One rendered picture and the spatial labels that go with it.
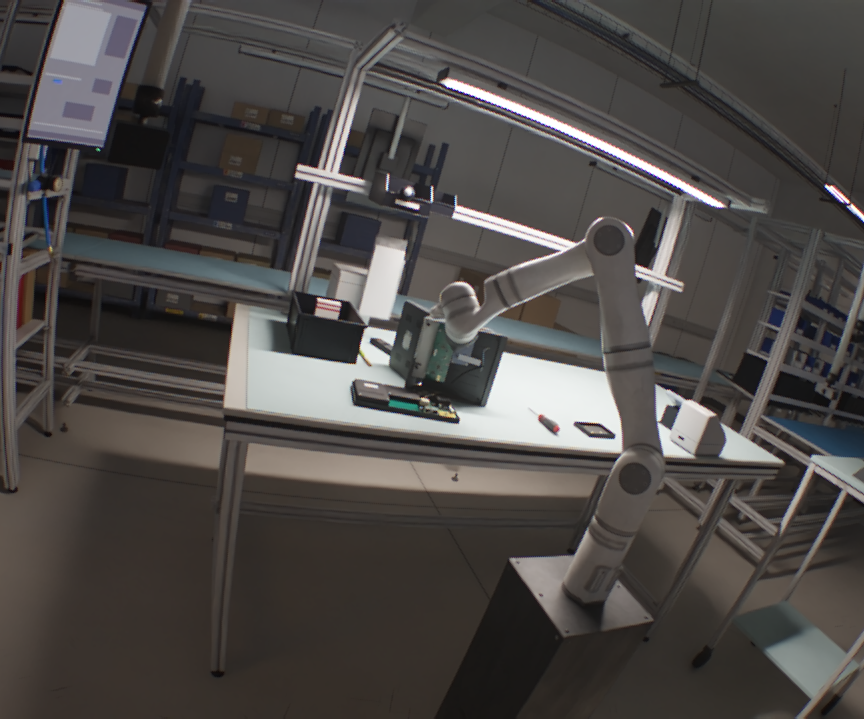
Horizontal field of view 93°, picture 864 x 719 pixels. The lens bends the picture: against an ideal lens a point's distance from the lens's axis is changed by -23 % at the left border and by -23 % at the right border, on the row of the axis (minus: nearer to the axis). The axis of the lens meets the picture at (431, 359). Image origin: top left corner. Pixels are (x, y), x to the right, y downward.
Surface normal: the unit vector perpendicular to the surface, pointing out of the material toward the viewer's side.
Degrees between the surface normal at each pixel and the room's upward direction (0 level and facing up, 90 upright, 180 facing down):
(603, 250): 89
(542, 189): 90
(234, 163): 90
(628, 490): 93
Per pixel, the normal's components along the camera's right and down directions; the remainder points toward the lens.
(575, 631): 0.26, -0.93
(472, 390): -0.16, 0.22
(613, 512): -0.61, 0.05
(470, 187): 0.31, 0.33
